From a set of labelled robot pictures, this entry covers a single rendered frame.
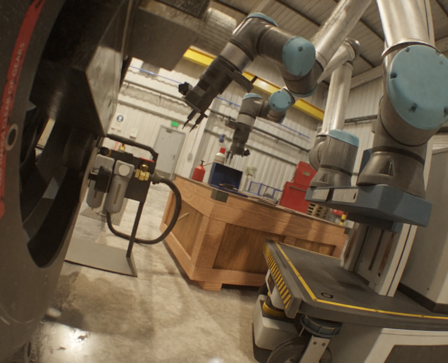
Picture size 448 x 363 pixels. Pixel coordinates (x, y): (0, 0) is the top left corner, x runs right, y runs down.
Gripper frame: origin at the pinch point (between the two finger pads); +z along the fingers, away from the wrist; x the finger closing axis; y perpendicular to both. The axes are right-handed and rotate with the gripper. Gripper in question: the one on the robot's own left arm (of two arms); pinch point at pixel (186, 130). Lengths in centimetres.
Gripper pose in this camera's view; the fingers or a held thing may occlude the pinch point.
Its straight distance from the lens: 67.2
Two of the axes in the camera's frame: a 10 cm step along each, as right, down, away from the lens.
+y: -7.4, -6.5, 1.7
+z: -6.2, 7.6, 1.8
